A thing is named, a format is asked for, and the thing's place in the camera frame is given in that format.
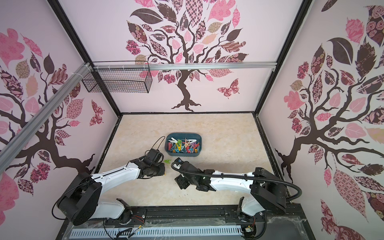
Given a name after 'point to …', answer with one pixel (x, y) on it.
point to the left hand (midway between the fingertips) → (163, 173)
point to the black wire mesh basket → (121, 81)
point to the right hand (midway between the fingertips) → (178, 175)
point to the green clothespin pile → (167, 161)
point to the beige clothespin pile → (187, 144)
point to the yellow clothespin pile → (179, 147)
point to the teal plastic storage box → (196, 136)
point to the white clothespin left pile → (173, 140)
